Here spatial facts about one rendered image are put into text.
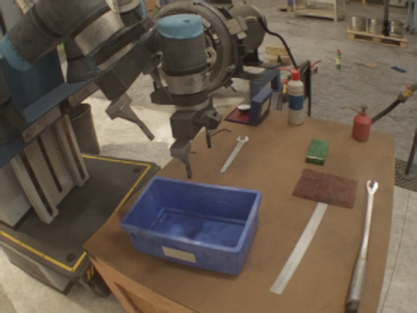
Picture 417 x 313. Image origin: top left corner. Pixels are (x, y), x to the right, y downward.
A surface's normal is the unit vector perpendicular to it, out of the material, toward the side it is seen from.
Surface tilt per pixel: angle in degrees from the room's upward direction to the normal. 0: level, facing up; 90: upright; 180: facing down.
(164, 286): 0
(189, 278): 0
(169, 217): 0
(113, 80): 97
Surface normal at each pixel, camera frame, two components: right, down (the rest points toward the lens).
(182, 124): -0.34, 0.55
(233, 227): -0.11, -0.83
